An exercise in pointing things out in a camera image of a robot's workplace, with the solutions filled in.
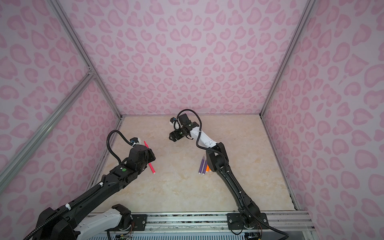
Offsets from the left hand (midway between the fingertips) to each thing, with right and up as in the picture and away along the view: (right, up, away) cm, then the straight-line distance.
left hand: (152, 147), depth 82 cm
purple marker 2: (+29, -14, +10) cm, 34 cm away
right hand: (+9, +7, +23) cm, 26 cm away
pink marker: (+1, -7, -7) cm, 10 cm away
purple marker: (+27, -12, +10) cm, 32 cm away
